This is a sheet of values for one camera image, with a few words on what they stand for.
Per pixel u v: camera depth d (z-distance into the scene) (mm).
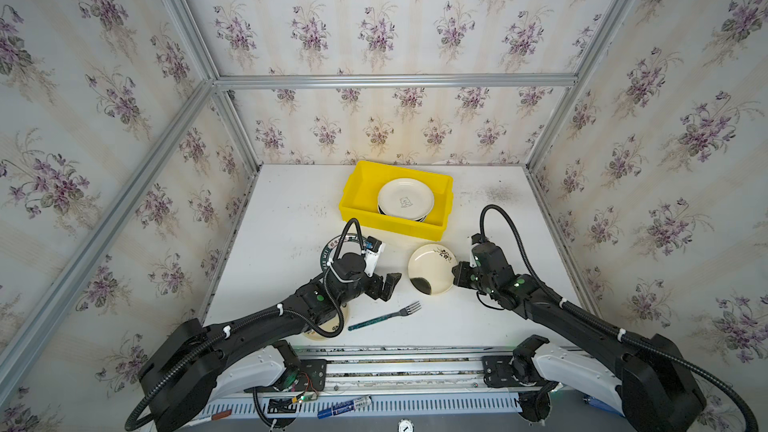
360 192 1121
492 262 641
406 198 1043
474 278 715
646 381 396
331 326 595
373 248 689
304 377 717
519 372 662
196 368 399
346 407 675
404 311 819
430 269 874
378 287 703
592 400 513
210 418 673
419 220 979
